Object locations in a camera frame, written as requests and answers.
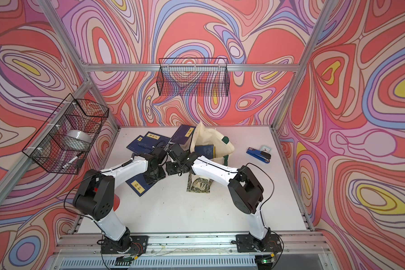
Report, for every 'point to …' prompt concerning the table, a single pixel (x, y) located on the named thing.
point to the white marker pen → (66, 165)
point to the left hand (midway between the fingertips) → (162, 179)
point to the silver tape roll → (79, 135)
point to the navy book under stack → (134, 145)
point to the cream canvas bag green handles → (203, 135)
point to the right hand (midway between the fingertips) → (171, 172)
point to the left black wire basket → (66, 139)
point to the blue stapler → (259, 154)
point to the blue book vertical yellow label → (209, 151)
